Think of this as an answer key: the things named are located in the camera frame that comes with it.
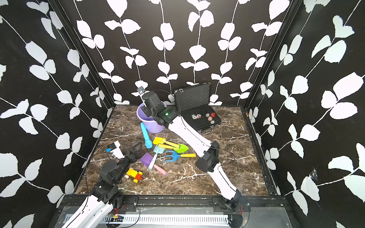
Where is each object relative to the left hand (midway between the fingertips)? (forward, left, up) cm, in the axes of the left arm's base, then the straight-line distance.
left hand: (138, 143), depth 76 cm
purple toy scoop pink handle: (-2, -1, -17) cm, 17 cm away
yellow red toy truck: (-12, +4, -14) cm, 19 cm away
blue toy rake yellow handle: (0, -19, -18) cm, 26 cm away
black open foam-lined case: (+41, -34, -13) cm, 55 cm away
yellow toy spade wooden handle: (+12, -6, -19) cm, 23 cm away
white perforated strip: (-34, -16, -19) cm, 42 cm away
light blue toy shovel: (+4, -7, -18) cm, 20 cm away
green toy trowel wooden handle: (+6, -24, -20) cm, 32 cm away
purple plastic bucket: (+17, -3, -4) cm, 18 cm away
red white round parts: (+31, -47, -17) cm, 59 cm away
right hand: (+19, -5, +15) cm, 25 cm away
